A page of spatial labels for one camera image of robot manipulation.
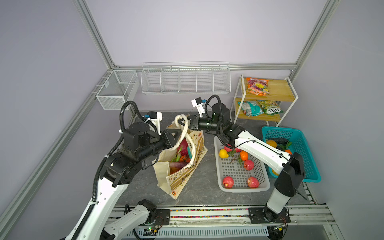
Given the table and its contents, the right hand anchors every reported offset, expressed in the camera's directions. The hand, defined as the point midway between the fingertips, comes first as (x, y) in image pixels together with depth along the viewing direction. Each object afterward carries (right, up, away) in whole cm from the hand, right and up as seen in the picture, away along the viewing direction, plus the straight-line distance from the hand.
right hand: (177, 123), depth 65 cm
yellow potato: (+57, -12, +30) cm, 65 cm away
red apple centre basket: (+38, -24, +21) cm, 50 cm away
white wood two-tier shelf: (+55, +17, +39) cm, 70 cm away
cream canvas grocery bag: (-2, -29, +5) cm, 30 cm away
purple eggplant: (-3, -23, +13) cm, 26 cm away
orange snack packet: (+42, +21, +17) cm, 50 cm away
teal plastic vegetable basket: (+73, -14, +28) cm, 80 cm away
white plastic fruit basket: (+34, -29, +24) cm, 50 cm away
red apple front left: (+25, -31, +14) cm, 42 cm away
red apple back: (+39, -32, +15) cm, 52 cm away
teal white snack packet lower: (+44, +10, +31) cm, 54 cm away
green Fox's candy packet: (+57, +11, +31) cm, 65 cm away
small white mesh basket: (-44, +26, +37) cm, 63 cm away
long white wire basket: (-3, +31, +36) cm, 48 cm away
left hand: (+2, -5, -6) cm, 8 cm away
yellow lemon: (+25, -19, +26) cm, 40 cm away
